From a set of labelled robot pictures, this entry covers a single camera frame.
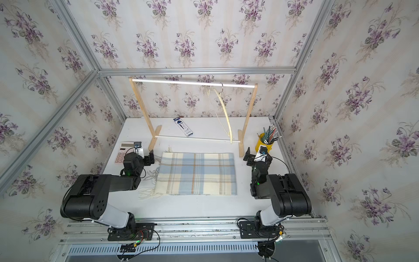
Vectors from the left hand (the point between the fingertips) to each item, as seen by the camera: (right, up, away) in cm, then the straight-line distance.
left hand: (147, 151), depth 93 cm
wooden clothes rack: (-1, +11, +12) cm, 16 cm away
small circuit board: (0, -41, -21) cm, 46 cm away
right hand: (+64, +1, -4) cm, 64 cm away
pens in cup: (+71, +8, +3) cm, 72 cm away
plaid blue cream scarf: (+26, -13, -3) cm, 29 cm away
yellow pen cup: (+66, +5, +2) cm, 66 cm away
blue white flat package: (+18, +14, +19) cm, 30 cm away
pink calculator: (-17, +1, +8) cm, 18 cm away
